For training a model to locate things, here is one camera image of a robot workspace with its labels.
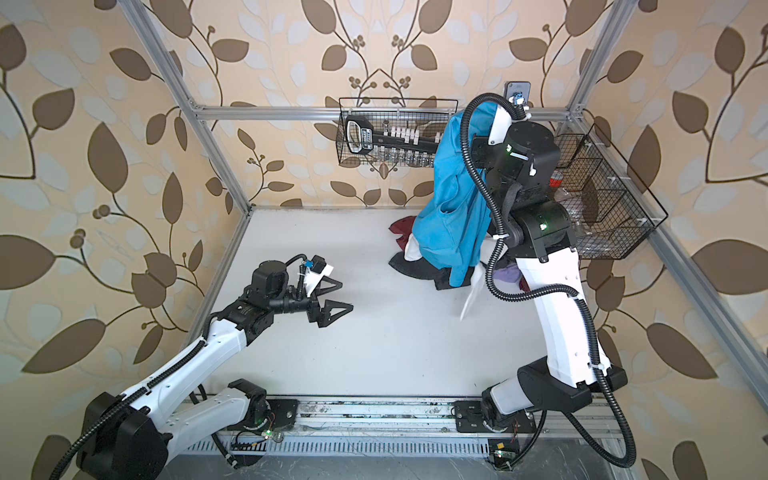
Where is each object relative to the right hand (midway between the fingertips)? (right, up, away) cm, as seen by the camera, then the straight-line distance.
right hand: (504, 124), depth 53 cm
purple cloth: (+18, -33, +43) cm, 57 cm away
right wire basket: (+32, -14, +18) cm, 39 cm away
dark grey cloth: (-11, -31, +47) cm, 57 cm away
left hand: (-32, -35, +21) cm, 52 cm away
